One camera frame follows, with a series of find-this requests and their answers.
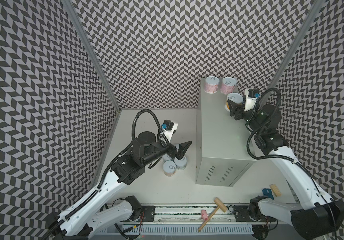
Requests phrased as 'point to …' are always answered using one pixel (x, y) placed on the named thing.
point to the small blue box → (267, 192)
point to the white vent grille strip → (176, 229)
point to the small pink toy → (204, 214)
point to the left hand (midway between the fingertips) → (183, 138)
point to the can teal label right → (181, 164)
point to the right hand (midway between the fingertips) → (235, 102)
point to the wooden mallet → (221, 205)
